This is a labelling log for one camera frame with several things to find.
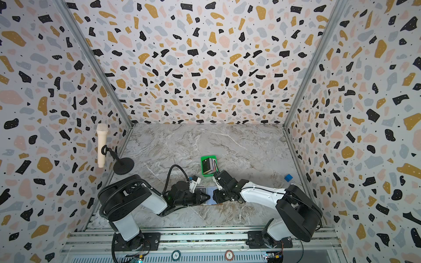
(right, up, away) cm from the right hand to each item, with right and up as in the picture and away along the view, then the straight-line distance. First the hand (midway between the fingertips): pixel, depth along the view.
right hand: (217, 197), depth 85 cm
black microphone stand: (-56, +15, +12) cm, 59 cm away
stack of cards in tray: (-5, +15, +11) cm, 19 cm away
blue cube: (+41, +8, +9) cm, 43 cm away
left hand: (-1, 0, -2) cm, 2 cm away
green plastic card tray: (-9, +19, +15) cm, 26 cm away
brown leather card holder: (-5, +3, +3) cm, 6 cm away
